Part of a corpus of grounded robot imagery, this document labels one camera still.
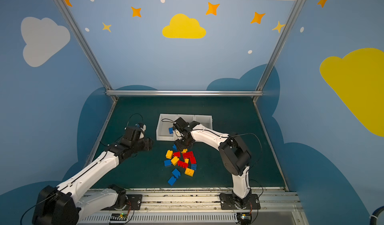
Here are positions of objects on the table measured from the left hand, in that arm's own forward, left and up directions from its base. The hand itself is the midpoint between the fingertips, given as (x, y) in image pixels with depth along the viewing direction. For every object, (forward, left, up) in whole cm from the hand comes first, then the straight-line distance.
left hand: (148, 140), depth 85 cm
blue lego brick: (+14, -10, -11) cm, 20 cm away
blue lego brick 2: (-9, -11, -10) cm, 18 cm away
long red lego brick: (-4, -23, -10) cm, 25 cm away
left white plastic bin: (+4, -11, +13) cm, 17 cm away
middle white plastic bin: (+20, -23, -5) cm, 31 cm away
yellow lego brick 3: (-8, -15, -9) cm, 19 cm away
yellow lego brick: (-6, -21, 0) cm, 22 cm away
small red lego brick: (-4, -16, -10) cm, 19 cm away
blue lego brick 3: (-15, -17, -9) cm, 24 cm away
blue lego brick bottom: (-19, -14, -10) cm, 26 cm away
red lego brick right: (-8, -26, -10) cm, 29 cm away
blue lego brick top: (0, -14, -10) cm, 17 cm away
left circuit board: (-36, +11, -14) cm, 40 cm away
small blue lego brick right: (-12, -27, -10) cm, 31 cm away
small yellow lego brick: (-8, -22, -10) cm, 26 cm away
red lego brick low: (-10, -20, -10) cm, 24 cm away
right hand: (0, -19, -5) cm, 20 cm away
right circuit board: (-35, -52, -14) cm, 65 cm away
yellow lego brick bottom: (-14, -24, -10) cm, 30 cm away
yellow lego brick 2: (-5, -11, -9) cm, 15 cm away
